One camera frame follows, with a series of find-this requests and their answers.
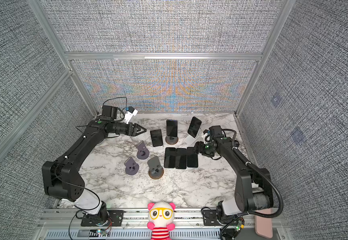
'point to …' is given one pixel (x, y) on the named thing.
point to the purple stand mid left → (142, 153)
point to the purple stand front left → (131, 167)
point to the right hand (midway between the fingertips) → (197, 150)
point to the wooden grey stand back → (171, 140)
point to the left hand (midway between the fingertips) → (142, 130)
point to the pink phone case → (263, 225)
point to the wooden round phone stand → (156, 171)
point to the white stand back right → (190, 140)
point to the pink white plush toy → (161, 215)
